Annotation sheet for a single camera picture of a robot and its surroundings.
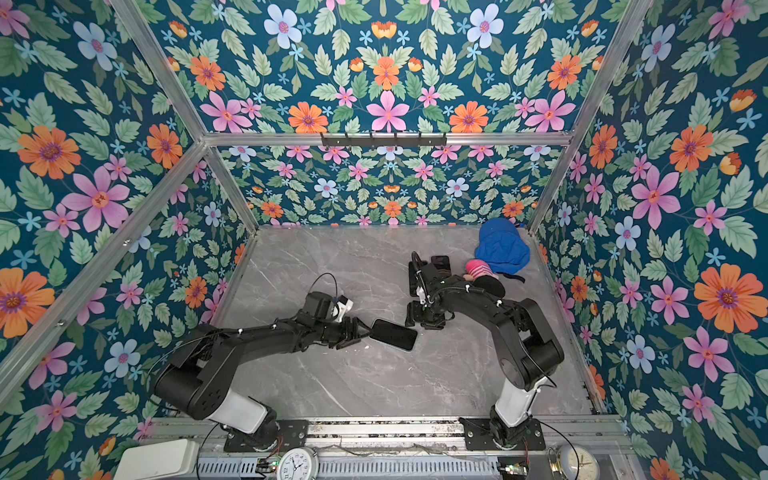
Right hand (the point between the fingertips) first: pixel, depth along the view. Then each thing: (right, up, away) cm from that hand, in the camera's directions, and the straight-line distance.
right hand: (413, 322), depth 90 cm
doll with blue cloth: (+34, +22, +20) cm, 45 cm away
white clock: (-27, -26, -23) cm, 44 cm away
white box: (-56, -26, -24) cm, 66 cm away
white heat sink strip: (-13, -30, -19) cm, 39 cm away
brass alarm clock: (+33, -25, -25) cm, 48 cm away
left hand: (-13, -1, -4) cm, 14 cm away
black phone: (-6, -4, 0) cm, 7 cm away
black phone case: (0, +12, +14) cm, 18 cm away
